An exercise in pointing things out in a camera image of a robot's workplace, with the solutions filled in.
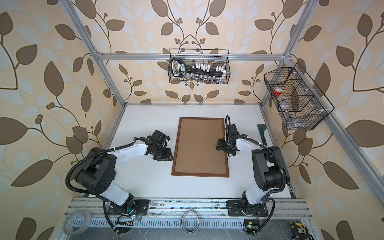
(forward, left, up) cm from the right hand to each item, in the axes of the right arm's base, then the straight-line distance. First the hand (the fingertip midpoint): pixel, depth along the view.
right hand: (222, 149), depth 94 cm
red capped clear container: (+17, -29, +33) cm, 47 cm away
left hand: (-5, +30, +2) cm, 31 cm away
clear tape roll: (-36, +77, +1) cm, 85 cm away
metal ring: (-37, +24, -3) cm, 44 cm away
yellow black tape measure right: (-42, -29, +1) cm, 51 cm away
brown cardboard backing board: (-2, +16, +1) cm, 16 cm away
